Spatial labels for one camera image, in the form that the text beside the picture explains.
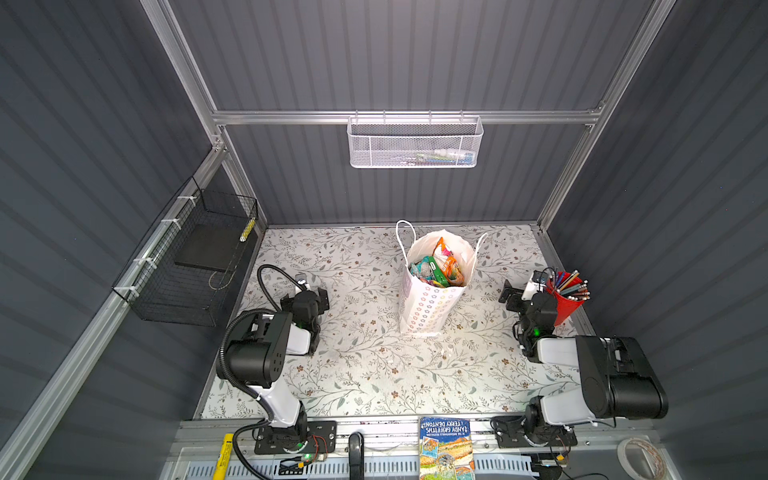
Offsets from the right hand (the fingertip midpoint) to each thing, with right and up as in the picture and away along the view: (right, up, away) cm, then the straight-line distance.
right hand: (527, 285), depth 90 cm
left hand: (-71, -3, +5) cm, 71 cm away
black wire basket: (-93, +5, -17) cm, 95 cm away
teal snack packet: (-32, +5, +1) cm, 33 cm away
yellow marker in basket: (-82, +16, -9) cm, 84 cm away
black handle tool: (-50, -36, -24) cm, 66 cm away
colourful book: (-29, -36, -21) cm, 51 cm away
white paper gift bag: (-33, -5, -12) cm, 35 cm away
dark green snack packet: (-28, +4, -4) cm, 28 cm away
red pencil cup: (+11, -1, -3) cm, 12 cm away
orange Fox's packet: (-25, +7, -6) cm, 27 cm away
